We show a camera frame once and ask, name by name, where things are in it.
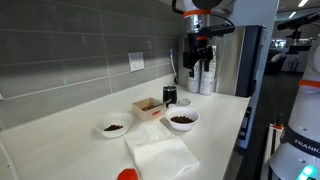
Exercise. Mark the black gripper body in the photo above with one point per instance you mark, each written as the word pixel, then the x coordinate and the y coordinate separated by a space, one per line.
pixel 197 42

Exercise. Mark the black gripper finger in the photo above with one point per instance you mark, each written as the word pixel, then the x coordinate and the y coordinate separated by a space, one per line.
pixel 191 72
pixel 206 65

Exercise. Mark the patterned paper cup stack front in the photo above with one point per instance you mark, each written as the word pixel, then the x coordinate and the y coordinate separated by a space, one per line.
pixel 208 78

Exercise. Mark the patterned paper cup stack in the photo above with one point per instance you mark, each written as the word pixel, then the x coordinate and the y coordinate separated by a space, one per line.
pixel 193 82
pixel 208 78

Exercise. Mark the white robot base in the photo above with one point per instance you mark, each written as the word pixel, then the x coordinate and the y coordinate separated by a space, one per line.
pixel 298 154

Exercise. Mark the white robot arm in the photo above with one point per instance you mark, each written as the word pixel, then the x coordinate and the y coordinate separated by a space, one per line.
pixel 197 14

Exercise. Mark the patterned paper cup stack rear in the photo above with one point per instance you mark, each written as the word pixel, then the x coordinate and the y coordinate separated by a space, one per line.
pixel 193 82

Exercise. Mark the black tumbler cup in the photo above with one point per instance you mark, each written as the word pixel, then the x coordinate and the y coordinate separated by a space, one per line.
pixel 169 94

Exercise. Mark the white bowl with beans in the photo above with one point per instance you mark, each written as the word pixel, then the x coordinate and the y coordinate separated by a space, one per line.
pixel 182 118

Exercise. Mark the small cardboard box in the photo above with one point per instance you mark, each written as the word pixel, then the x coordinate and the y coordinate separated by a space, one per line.
pixel 149 114

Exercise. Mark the metal spoon in box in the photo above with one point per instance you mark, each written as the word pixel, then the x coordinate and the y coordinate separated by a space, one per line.
pixel 154 106

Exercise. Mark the white paper napkin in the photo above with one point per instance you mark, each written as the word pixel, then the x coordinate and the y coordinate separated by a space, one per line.
pixel 158 153

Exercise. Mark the red round object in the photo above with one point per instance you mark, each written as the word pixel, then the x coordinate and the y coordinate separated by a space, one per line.
pixel 128 174

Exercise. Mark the white wall outlet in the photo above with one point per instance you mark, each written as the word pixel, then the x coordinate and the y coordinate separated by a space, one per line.
pixel 136 61

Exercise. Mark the black camera on stand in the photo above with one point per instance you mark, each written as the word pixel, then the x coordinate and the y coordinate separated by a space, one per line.
pixel 294 25

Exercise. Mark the white bowl near wall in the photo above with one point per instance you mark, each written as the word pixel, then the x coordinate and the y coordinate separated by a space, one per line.
pixel 114 125

